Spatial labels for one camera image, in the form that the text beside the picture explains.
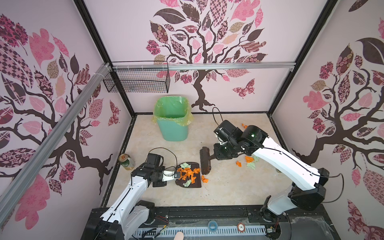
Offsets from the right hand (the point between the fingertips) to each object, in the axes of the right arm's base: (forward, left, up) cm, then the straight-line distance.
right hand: (214, 154), depth 68 cm
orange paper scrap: (-4, +4, -24) cm, 24 cm away
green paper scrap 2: (-6, +14, -22) cm, 26 cm away
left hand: (-2, +27, -21) cm, 35 cm away
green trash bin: (+27, +25, -17) cm, 41 cm away
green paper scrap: (+4, +15, -22) cm, 27 cm away
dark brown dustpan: (-4, +13, -20) cm, 24 cm away
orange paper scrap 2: (+7, -18, -25) cm, 32 cm away
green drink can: (+5, +49, -16) cm, 52 cm away
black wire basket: (+75, +55, -8) cm, 93 cm away
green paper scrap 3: (+6, -26, -25) cm, 36 cm away
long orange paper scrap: (-1, +14, -20) cm, 25 cm away
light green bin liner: (+41, +23, -9) cm, 48 cm away
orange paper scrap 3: (+37, -29, -25) cm, 53 cm away
